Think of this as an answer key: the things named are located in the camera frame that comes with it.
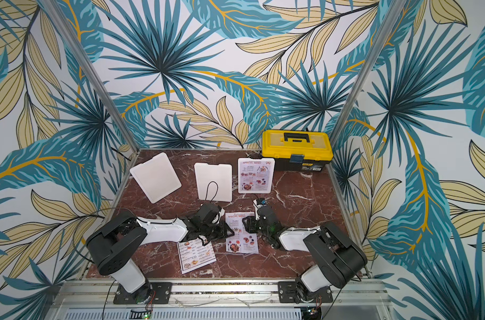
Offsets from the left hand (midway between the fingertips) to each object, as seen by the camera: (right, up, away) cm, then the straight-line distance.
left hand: (232, 236), depth 86 cm
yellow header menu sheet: (-15, -7, -4) cm, 17 cm away
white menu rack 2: (-7, +24, -6) cm, 26 cm away
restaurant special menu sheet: (+11, +26, +8) cm, 29 cm away
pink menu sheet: (+4, -2, -1) cm, 5 cm away
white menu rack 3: (+3, +27, +7) cm, 28 cm away
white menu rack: (-33, +25, +1) cm, 42 cm away
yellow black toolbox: (+32, +39, +15) cm, 53 cm away
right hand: (+6, +6, +5) cm, 10 cm away
